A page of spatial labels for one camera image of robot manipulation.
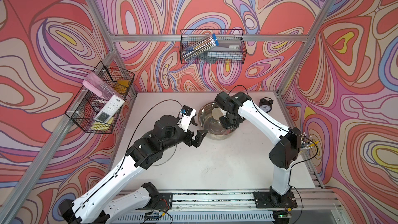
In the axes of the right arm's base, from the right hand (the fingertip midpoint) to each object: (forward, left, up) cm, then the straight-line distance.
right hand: (230, 129), depth 81 cm
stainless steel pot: (+10, +8, -14) cm, 19 cm away
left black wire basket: (+6, +66, +15) cm, 68 cm away
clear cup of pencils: (-11, -35, +1) cm, 37 cm away
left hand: (-8, +16, +16) cm, 24 cm away
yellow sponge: (+17, +56, +19) cm, 61 cm away
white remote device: (+2, +57, +18) cm, 60 cm away
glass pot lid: (-6, +36, -14) cm, 39 cm away
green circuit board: (-35, +41, -17) cm, 56 cm away
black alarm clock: (+25, -29, -9) cm, 40 cm away
